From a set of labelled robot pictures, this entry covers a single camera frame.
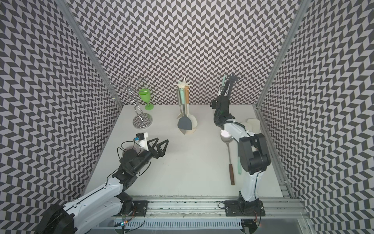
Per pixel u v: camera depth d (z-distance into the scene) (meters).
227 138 0.97
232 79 0.78
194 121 0.96
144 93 1.04
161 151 0.68
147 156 0.67
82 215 0.43
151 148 0.71
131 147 0.88
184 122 0.91
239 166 0.85
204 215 0.71
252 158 0.50
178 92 0.76
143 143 0.68
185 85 0.75
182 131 1.04
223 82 0.79
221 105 0.68
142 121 1.09
